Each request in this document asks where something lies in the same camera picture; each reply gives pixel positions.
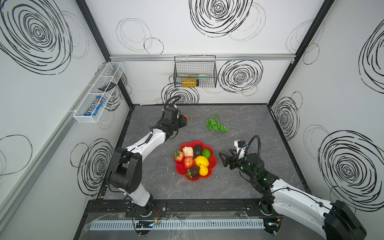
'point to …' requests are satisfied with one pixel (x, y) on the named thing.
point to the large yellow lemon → (201, 160)
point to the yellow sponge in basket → (189, 82)
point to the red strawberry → (179, 156)
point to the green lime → (206, 153)
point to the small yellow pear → (203, 170)
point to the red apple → (188, 162)
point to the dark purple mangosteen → (194, 171)
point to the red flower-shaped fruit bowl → (182, 170)
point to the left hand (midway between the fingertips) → (187, 118)
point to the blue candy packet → (95, 106)
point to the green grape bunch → (212, 125)
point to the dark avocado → (197, 150)
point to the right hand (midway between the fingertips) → (224, 151)
